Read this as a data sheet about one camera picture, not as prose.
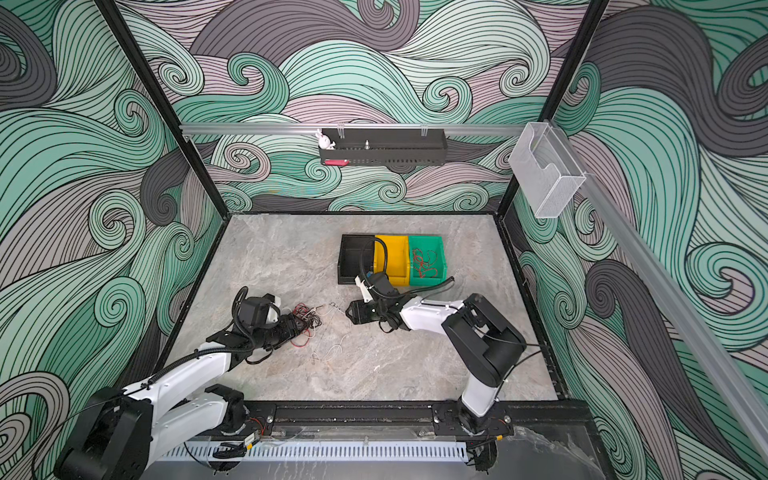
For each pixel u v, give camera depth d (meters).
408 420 0.74
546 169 0.78
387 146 0.95
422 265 1.03
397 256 1.03
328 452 0.76
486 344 0.46
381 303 0.71
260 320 0.70
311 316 0.90
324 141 0.85
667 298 0.52
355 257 1.13
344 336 0.88
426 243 1.08
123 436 0.80
